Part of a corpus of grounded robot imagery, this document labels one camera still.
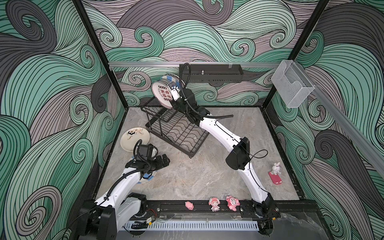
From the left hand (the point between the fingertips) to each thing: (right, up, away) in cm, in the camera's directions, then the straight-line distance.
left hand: (164, 161), depth 85 cm
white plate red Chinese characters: (-2, +40, +4) cm, 40 cm away
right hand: (+6, +40, -3) cm, 41 cm away
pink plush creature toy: (+36, -17, -13) cm, 42 cm away
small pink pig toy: (+15, -18, -12) cm, 26 cm away
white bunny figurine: (+62, -2, -5) cm, 63 cm away
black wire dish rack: (+5, +18, +22) cm, 29 cm away
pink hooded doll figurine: (+28, -17, -12) cm, 35 cm away
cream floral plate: (-26, +13, +16) cm, 33 cm away
